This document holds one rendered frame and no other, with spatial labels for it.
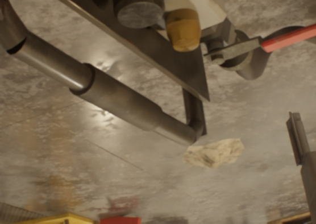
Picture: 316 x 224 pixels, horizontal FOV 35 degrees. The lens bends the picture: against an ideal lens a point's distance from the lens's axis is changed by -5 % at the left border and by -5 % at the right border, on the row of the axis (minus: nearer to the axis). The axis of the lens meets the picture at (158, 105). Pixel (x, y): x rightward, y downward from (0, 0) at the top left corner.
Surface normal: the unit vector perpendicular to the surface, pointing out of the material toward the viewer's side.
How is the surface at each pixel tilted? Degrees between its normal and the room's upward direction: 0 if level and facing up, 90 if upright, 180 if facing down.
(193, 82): 90
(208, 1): 45
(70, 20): 0
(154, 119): 51
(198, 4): 0
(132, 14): 0
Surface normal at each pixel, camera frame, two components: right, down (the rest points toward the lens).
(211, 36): -0.33, 0.31
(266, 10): 0.11, 0.90
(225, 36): 0.79, 0.19
